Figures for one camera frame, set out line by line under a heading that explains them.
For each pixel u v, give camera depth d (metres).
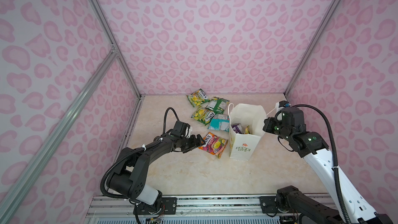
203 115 1.04
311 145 0.47
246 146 0.77
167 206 0.73
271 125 0.64
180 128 0.72
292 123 0.52
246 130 0.87
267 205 0.73
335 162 0.43
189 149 0.81
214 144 0.90
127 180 0.44
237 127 0.90
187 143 0.77
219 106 1.08
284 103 0.63
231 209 0.72
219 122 1.01
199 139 0.82
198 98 1.16
